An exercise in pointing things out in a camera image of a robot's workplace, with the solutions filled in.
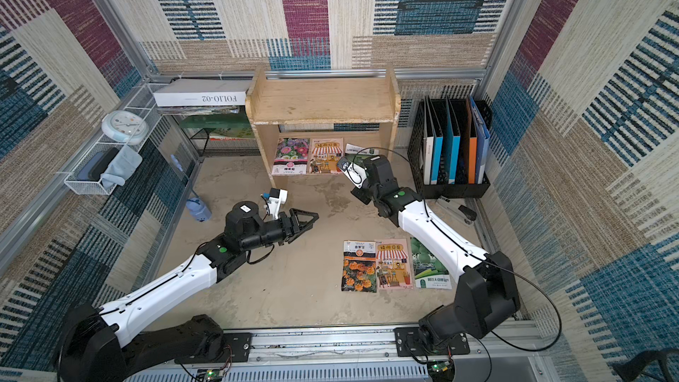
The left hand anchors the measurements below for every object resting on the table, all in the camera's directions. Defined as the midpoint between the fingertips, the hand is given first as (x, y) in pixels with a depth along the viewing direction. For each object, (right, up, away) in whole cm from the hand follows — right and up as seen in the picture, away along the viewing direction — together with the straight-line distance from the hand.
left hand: (314, 220), depth 72 cm
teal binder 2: (+43, +23, +13) cm, 50 cm away
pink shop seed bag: (+1, +19, +19) cm, 27 cm away
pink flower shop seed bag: (+24, -17, +15) cm, 33 cm away
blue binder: (+51, +23, +12) cm, 58 cm away
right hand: (+13, +13, +11) cm, 22 cm away
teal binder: (+38, +22, +13) cm, 45 cm away
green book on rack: (-38, +31, +30) cm, 58 cm away
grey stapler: (+51, -2, +22) cm, 56 cm away
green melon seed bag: (+36, -19, +15) cm, 43 cm away
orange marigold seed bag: (+13, -17, +15) cm, 27 cm away
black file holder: (+54, +7, +29) cm, 62 cm away
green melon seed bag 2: (+11, +21, +19) cm, 30 cm away
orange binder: (+48, +22, +13) cm, 55 cm away
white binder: (+35, +22, +13) cm, 43 cm away
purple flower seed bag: (-10, +18, +18) cm, 28 cm away
